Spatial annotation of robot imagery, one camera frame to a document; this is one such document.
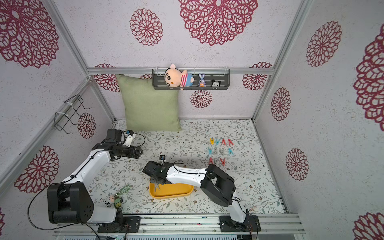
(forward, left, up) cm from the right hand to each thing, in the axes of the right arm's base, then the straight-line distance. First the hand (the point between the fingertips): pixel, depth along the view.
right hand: (153, 177), depth 84 cm
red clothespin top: (+30, -48, -6) cm, 57 cm away
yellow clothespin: (+29, -35, -6) cm, 46 cm away
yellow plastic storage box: (-6, -9, -4) cm, 12 cm away
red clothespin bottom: (+14, -42, -7) cm, 44 cm away
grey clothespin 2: (+23, -42, -7) cm, 48 cm away
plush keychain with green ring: (-12, +19, -3) cm, 22 cm away
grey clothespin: (+22, -38, -7) cm, 45 cm away
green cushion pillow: (+43, +10, +12) cm, 46 cm away
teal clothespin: (+21, -47, -6) cm, 52 cm away
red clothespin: (+30, -43, -6) cm, 53 cm away
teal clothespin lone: (+30, -39, -6) cm, 49 cm away
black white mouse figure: (+49, -36, +28) cm, 67 cm away
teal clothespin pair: (+22, -33, -7) cm, 40 cm away
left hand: (+13, +12, +7) cm, 19 cm away
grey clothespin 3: (-3, -1, -4) cm, 5 cm away
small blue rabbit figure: (+47, -27, +30) cm, 62 cm away
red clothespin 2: (+15, -33, -6) cm, 37 cm away
